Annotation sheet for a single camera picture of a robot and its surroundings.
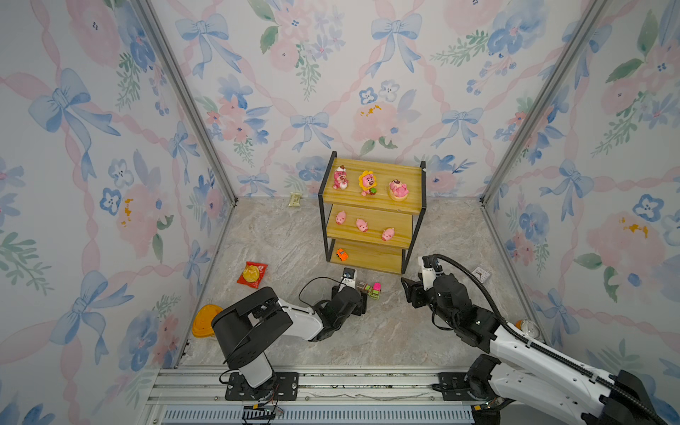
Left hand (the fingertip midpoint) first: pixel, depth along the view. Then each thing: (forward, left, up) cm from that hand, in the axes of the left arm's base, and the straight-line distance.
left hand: (361, 289), depth 89 cm
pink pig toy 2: (+11, -8, +16) cm, 21 cm away
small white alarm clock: (+7, -43, -2) cm, 44 cm away
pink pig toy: (+15, 0, +16) cm, 22 cm away
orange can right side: (-15, -46, +8) cm, 49 cm away
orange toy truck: (+15, +7, -2) cm, 16 cm away
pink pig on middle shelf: (+18, +7, +16) cm, 25 cm away
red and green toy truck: (+1, -1, -1) cm, 2 cm away
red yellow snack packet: (+6, +38, -1) cm, 39 cm away
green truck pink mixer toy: (-1, -5, -2) cm, 5 cm away
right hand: (-1, -14, +11) cm, 18 cm away
